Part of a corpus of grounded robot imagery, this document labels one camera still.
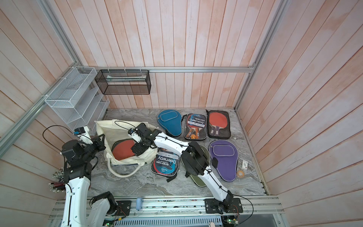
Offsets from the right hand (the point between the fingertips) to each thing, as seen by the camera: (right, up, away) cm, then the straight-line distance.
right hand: (138, 145), depth 90 cm
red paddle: (+58, +13, +18) cm, 62 cm away
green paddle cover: (+36, -18, -7) cm, 41 cm away
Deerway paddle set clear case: (+40, +12, +16) cm, 44 cm away
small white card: (+69, -12, -2) cm, 70 cm away
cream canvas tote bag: (-17, +10, -1) cm, 19 cm away
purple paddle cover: (+60, -6, +6) cm, 60 cm away
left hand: (-14, +8, -15) cm, 21 cm away
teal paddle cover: (+21, +17, +18) cm, 32 cm away
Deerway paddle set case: (+18, -11, -4) cm, 21 cm away
